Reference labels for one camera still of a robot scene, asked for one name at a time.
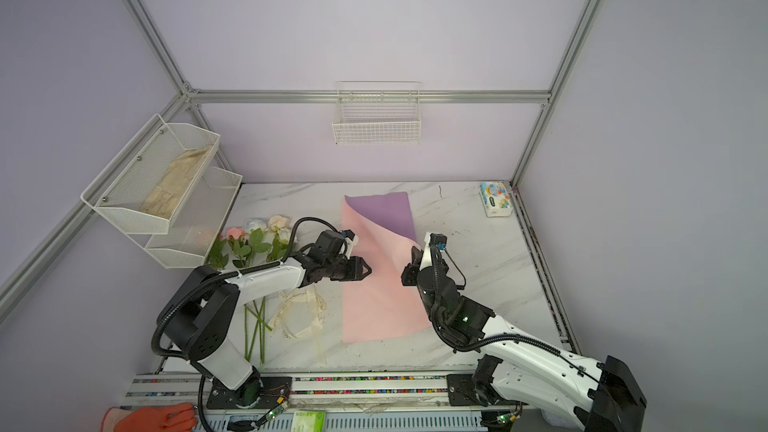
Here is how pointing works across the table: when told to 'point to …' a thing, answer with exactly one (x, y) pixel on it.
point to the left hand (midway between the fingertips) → (367, 271)
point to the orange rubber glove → (176, 417)
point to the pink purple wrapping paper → (379, 228)
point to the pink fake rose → (233, 247)
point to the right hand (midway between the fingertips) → (410, 248)
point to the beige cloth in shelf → (164, 195)
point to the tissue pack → (496, 199)
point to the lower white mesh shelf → (191, 236)
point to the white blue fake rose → (259, 242)
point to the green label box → (308, 421)
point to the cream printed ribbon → (317, 306)
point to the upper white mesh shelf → (147, 187)
